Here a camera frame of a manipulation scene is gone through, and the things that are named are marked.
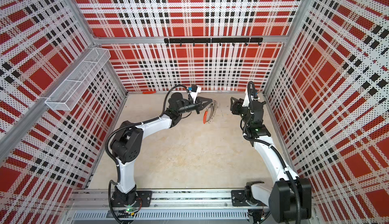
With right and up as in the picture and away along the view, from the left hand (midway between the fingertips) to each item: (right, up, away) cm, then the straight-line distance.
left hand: (212, 101), depth 81 cm
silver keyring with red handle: (+1, -4, +2) cm, 4 cm away
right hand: (+12, +1, -3) cm, 12 cm away
